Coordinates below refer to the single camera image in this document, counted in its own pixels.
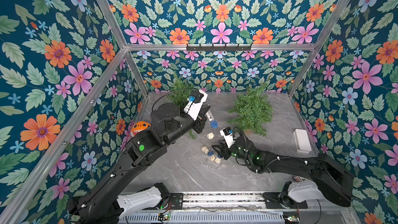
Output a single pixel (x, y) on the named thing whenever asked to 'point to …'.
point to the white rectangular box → (301, 141)
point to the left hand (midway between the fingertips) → (210, 106)
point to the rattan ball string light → (204, 149)
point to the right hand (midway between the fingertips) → (218, 140)
